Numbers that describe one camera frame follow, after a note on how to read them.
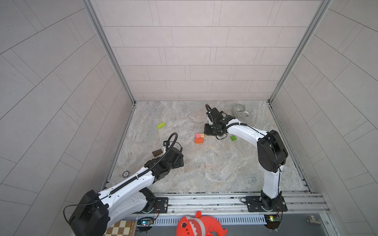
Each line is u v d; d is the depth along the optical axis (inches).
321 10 28.4
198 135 36.7
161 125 40.2
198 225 23.8
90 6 28.0
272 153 19.5
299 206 28.4
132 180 19.0
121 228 24.8
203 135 36.2
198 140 36.9
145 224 25.3
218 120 27.1
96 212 15.0
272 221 26.8
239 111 42.5
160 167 23.2
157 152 33.5
